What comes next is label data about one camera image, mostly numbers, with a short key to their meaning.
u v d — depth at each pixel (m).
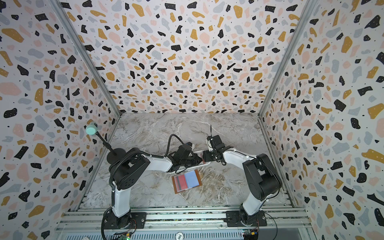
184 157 0.78
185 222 0.74
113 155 0.94
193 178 0.88
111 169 0.52
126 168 0.52
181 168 0.85
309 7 0.72
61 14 0.70
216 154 0.71
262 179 0.47
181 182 0.86
